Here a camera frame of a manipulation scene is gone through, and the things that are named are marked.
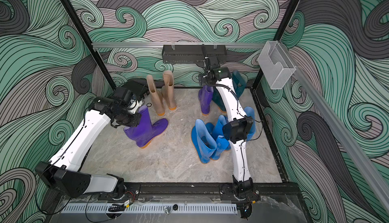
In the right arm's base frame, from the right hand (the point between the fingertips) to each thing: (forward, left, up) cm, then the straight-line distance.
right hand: (205, 79), depth 88 cm
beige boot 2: (-5, +22, -4) cm, 23 cm away
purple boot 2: (-7, 0, -6) cm, 10 cm away
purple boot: (-27, +34, -14) cm, 45 cm away
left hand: (-26, +35, -4) cm, 44 cm away
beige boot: (-9, +29, -4) cm, 31 cm away
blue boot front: (-38, -5, -2) cm, 38 cm away
